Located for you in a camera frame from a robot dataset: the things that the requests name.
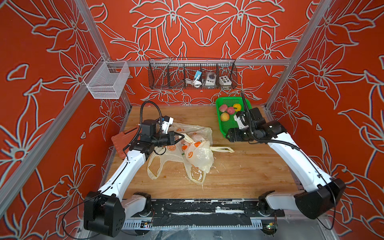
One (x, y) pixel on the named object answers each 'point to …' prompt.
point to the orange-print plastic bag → (176, 152)
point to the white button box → (224, 80)
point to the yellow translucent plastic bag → (199, 158)
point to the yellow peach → (238, 106)
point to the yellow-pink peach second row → (224, 116)
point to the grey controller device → (211, 79)
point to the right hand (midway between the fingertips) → (226, 134)
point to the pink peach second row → (230, 110)
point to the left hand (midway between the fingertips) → (184, 136)
